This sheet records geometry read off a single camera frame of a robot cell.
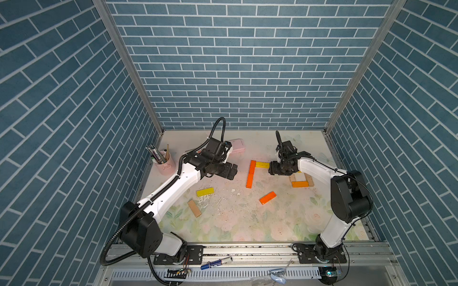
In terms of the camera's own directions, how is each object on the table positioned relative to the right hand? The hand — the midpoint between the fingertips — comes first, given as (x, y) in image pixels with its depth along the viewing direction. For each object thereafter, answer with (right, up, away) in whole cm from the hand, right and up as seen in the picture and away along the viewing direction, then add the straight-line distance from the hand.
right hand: (274, 171), depth 95 cm
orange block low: (-12, +1, +7) cm, 14 cm away
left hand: (-22, +3, -15) cm, 27 cm away
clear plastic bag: (-4, -37, -27) cm, 46 cm away
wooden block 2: (+11, -5, +4) cm, 12 cm away
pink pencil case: (-19, +12, +15) cm, 27 cm away
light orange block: (+14, -7, +1) cm, 16 cm away
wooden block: (-41, -17, -8) cm, 46 cm away
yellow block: (-6, +2, +7) cm, 9 cm away
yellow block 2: (-37, -11, -3) cm, 39 cm away
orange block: (-14, -6, +1) cm, 15 cm away
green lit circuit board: (+16, -38, -25) cm, 48 cm away
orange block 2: (-5, -13, -6) cm, 15 cm away
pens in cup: (-62, +8, -4) cm, 63 cm away
